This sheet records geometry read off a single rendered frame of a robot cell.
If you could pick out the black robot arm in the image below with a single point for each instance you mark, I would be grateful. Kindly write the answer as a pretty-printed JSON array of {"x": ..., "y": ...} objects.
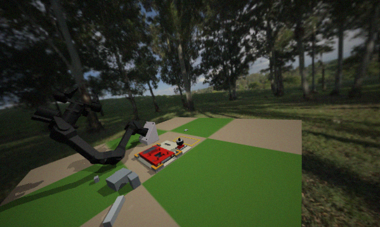
[{"x": 63, "y": 130}]

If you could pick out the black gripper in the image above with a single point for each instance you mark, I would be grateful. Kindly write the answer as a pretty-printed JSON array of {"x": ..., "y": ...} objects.
[{"x": 76, "y": 107}]

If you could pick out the black wheel with grey hub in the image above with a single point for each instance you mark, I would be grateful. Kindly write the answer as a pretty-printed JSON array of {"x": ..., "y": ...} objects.
[{"x": 179, "y": 142}]

